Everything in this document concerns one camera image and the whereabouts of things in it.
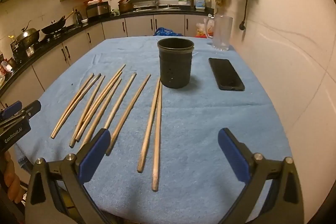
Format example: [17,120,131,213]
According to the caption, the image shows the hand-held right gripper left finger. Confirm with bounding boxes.
[24,128,116,224]

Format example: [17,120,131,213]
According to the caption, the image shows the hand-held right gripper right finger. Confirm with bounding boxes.
[217,128,305,224]

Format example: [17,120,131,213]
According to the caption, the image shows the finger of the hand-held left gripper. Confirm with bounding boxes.
[0,101,23,121]
[12,100,42,125]

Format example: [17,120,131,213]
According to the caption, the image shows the bunch of wooden chopsticks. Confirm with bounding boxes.
[50,64,163,192]

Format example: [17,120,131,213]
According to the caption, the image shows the dark grey utensil holder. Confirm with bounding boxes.
[157,38,195,89]

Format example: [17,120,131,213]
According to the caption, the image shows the person's left hand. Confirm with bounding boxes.
[0,152,27,205]

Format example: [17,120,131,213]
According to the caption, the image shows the condiment bottles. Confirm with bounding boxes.
[0,51,16,83]

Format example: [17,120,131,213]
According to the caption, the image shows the blue table cloth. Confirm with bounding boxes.
[14,35,293,224]

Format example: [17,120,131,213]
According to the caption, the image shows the black gas stove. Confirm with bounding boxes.
[10,23,87,63]

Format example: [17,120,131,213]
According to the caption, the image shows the steel pot with lid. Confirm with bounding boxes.
[13,21,41,47]

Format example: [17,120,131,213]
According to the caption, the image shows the black smartphone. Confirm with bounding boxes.
[208,57,245,91]

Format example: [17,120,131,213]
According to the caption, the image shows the beige lower kitchen cabinets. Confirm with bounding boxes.
[0,14,210,109]

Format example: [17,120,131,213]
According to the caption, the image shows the black wok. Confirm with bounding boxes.
[41,12,74,35]

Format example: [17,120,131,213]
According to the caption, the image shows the black kitchen countertop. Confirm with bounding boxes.
[0,7,214,98]

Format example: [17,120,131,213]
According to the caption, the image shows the steel countertop appliance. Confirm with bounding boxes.
[86,2,110,20]

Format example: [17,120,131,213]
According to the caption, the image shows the clear glass mug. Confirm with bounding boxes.
[204,14,234,51]

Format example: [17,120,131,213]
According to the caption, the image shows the brown pot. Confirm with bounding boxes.
[117,0,133,14]

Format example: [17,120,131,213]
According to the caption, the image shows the blue plastic bag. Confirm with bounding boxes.
[154,27,183,37]

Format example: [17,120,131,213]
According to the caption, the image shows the steel kitchen sink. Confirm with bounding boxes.
[133,5,181,11]

